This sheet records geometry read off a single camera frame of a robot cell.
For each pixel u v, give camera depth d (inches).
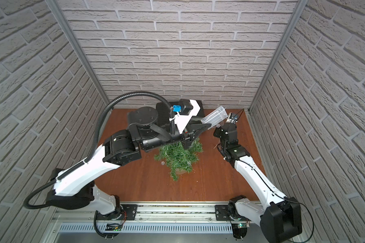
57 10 27.8
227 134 22.3
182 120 14.0
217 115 16.6
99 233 26.6
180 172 32.8
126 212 29.0
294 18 28.6
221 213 29.1
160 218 28.9
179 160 26.4
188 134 15.1
